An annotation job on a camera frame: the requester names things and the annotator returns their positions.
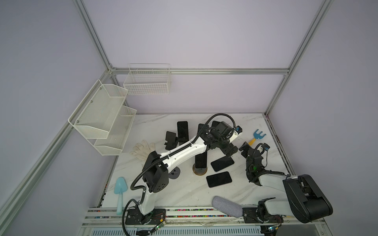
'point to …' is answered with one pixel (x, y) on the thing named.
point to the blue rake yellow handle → (256, 136)
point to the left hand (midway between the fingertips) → (229, 146)
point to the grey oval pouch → (227, 206)
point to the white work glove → (142, 151)
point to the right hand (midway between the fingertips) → (245, 146)
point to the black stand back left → (172, 140)
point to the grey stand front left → (174, 173)
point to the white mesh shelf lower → (114, 144)
